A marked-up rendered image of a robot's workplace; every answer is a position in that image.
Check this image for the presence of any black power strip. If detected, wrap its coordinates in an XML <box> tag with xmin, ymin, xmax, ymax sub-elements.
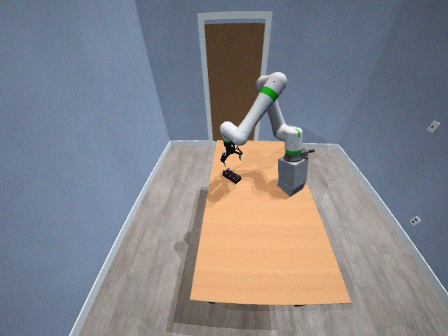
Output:
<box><xmin>223</xmin><ymin>167</ymin><xmax>241</xmax><ymax>184</ymax></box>

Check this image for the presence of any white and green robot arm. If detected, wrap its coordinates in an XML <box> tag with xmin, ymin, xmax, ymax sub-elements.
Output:
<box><xmin>220</xmin><ymin>72</ymin><xmax>315</xmax><ymax>163</ymax></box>

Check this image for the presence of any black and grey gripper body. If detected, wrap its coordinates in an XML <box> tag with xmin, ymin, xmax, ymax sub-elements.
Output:
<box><xmin>225</xmin><ymin>146</ymin><xmax>236</xmax><ymax>155</ymax></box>

